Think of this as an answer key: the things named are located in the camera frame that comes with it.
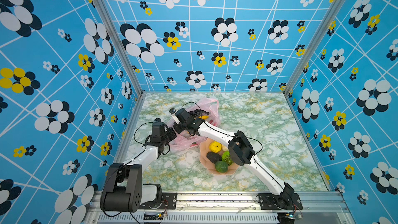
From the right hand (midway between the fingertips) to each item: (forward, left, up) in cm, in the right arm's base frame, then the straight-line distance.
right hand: (176, 122), depth 98 cm
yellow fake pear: (-17, -24, +2) cm, 30 cm away
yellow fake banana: (+7, -18, -3) cm, 19 cm away
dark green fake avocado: (-23, -23, 0) cm, 32 cm away
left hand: (-7, -1, +3) cm, 7 cm away
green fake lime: (-28, -27, +3) cm, 39 cm away
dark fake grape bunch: (+9, -14, -1) cm, 16 cm away
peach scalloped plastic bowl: (-17, -18, -1) cm, 25 cm away
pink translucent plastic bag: (+7, -20, +8) cm, 23 cm away
